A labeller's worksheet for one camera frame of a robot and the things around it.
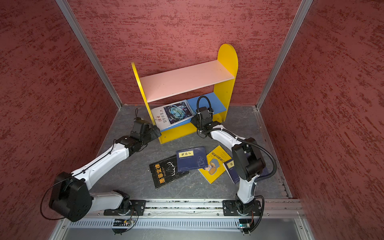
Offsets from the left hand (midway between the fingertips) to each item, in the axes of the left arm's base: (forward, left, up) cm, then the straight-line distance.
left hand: (154, 135), depth 86 cm
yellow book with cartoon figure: (-9, -37, -12) cm, 41 cm away
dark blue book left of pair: (-15, -46, -12) cm, 50 cm away
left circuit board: (-42, +10, -15) cm, 45 cm away
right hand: (+10, -22, 0) cm, 24 cm away
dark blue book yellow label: (-9, -22, -12) cm, 27 cm away
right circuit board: (-41, -50, -14) cm, 66 cm away
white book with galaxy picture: (+15, -7, +1) cm, 16 cm away
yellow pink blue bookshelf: (+33, -24, 0) cm, 40 cm away
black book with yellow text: (-17, -7, -13) cm, 23 cm away
